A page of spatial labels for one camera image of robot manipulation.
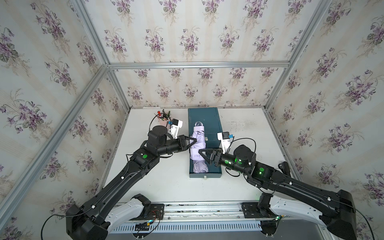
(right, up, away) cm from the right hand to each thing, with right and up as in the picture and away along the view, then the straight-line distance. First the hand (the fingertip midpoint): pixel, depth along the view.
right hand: (204, 152), depth 65 cm
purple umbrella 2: (-1, -12, +17) cm, 21 cm away
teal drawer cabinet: (+5, +16, +21) cm, 27 cm away
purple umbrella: (-2, +8, +1) cm, 9 cm away
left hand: (-3, +4, +1) cm, 5 cm away
